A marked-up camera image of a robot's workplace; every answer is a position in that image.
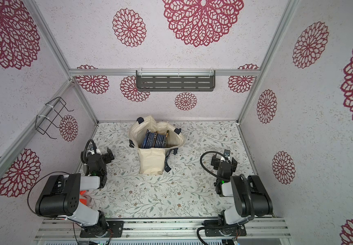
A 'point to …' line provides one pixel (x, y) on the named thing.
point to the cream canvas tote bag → (153, 161)
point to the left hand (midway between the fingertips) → (101, 151)
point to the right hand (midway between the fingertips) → (225, 154)
